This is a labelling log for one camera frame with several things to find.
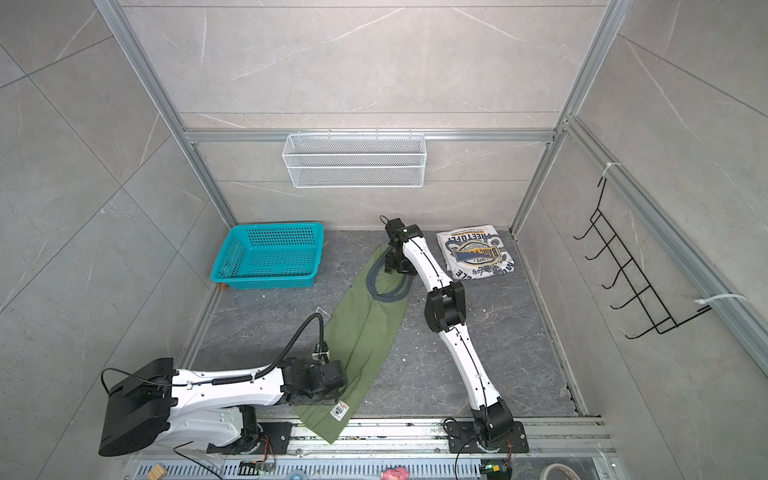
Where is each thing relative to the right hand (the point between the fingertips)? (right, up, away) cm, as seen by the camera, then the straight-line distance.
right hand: (399, 269), depth 108 cm
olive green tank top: (-12, -19, -18) cm, 29 cm away
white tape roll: (+34, -45, -39) cm, 69 cm away
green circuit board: (+22, -46, -38) cm, 64 cm away
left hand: (-19, -32, -27) cm, 46 cm away
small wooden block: (-58, -46, -40) cm, 84 cm away
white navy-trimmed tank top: (+28, +6, +2) cm, 29 cm away
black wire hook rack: (+53, +1, -41) cm, 66 cm away
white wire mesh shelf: (-15, +38, -9) cm, 41 cm away
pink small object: (-1, -44, -42) cm, 61 cm away
